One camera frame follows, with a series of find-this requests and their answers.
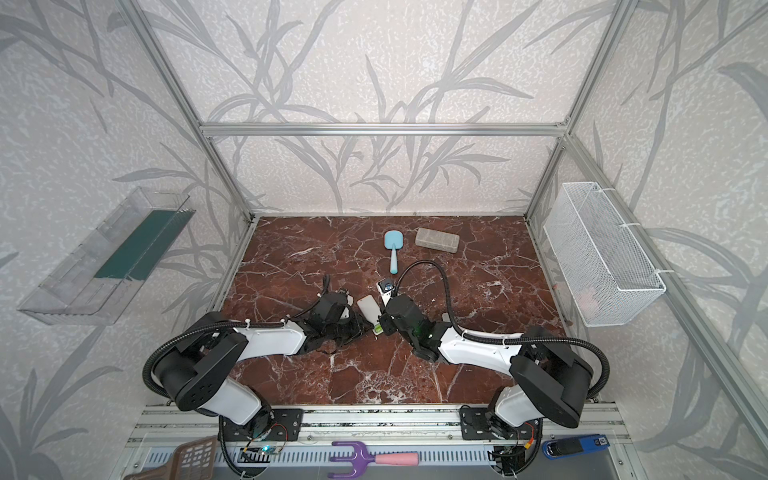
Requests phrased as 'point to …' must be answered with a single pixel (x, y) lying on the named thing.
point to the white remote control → (372, 313)
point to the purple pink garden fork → (363, 458)
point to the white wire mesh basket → (603, 272)
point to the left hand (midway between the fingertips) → (378, 320)
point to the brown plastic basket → (192, 460)
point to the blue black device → (568, 446)
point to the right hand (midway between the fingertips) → (384, 294)
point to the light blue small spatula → (394, 241)
